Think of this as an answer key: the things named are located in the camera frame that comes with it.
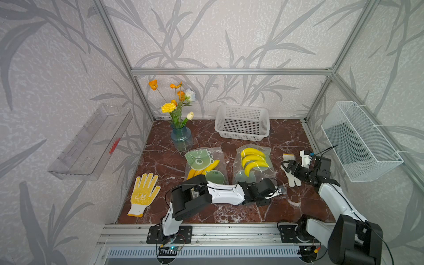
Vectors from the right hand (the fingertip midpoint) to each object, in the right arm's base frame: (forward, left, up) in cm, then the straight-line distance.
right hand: (286, 164), depth 87 cm
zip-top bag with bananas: (0, +14, -9) cm, 16 cm away
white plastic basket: (+40, +18, -9) cm, 45 cm away
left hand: (-12, +11, -6) cm, 17 cm away
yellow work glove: (-11, +75, -8) cm, 77 cm away
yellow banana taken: (+6, +18, -8) cm, 21 cm away
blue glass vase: (+18, +58, +2) cm, 61 cm away
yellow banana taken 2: (+8, +17, -6) cm, 19 cm away
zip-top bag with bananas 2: (+5, +41, -4) cm, 42 cm away
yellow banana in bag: (+11, +16, -3) cm, 20 cm away
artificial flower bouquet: (+22, +58, +22) cm, 66 cm away
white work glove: (-4, -5, -9) cm, 11 cm away
